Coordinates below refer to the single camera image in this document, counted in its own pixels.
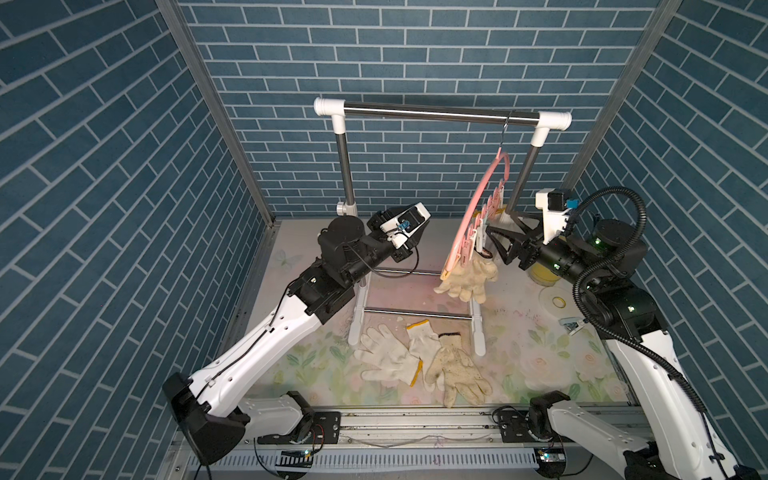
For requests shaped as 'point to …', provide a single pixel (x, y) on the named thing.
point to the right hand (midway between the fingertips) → (506, 223)
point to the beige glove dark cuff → (461, 378)
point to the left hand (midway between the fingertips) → (427, 212)
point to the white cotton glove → (393, 360)
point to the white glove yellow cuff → (423, 343)
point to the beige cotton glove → (469, 282)
